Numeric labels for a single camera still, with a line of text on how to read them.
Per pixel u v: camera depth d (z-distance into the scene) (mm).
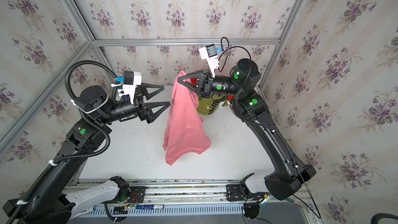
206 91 424
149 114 436
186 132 593
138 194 726
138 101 459
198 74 430
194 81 431
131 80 415
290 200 716
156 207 688
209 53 410
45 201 359
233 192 732
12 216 335
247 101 421
